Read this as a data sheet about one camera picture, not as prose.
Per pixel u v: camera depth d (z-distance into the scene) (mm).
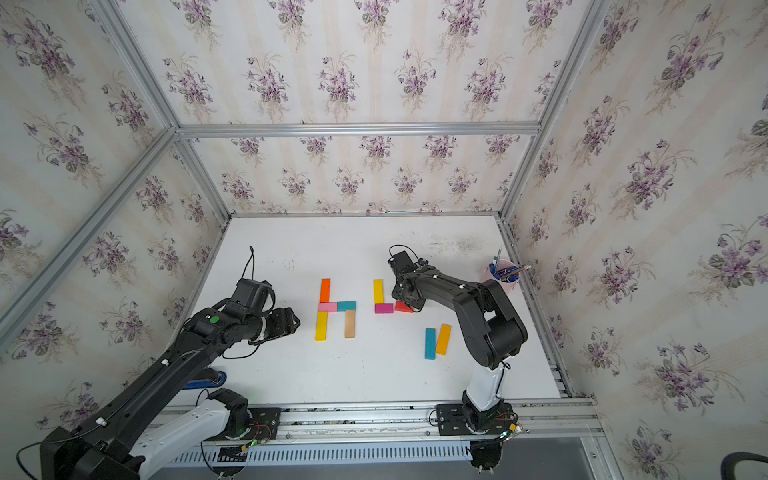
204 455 687
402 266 769
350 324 905
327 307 933
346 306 931
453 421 732
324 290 976
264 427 719
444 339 882
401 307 861
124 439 402
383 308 943
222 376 800
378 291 981
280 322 689
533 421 752
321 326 907
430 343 860
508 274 907
